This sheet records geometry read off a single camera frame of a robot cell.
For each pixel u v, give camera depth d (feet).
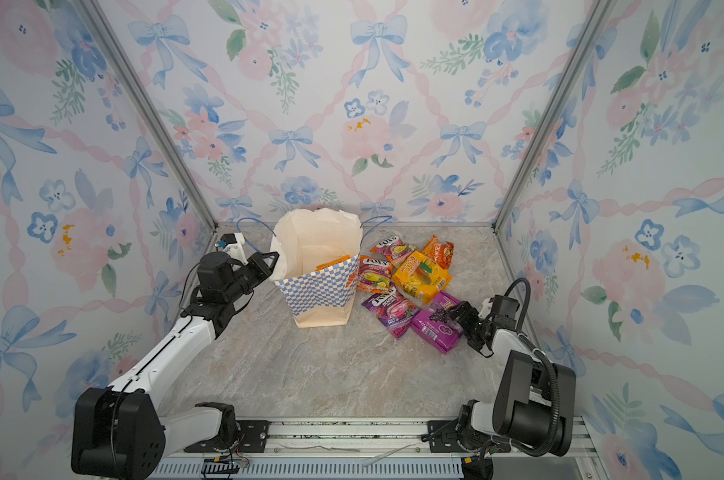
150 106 2.82
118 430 1.29
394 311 3.05
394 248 3.51
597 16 2.27
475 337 2.58
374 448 2.41
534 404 1.46
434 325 2.81
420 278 3.27
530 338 1.77
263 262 2.36
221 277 2.02
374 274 3.34
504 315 2.34
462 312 2.73
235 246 2.40
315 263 3.32
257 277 2.36
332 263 3.33
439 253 3.42
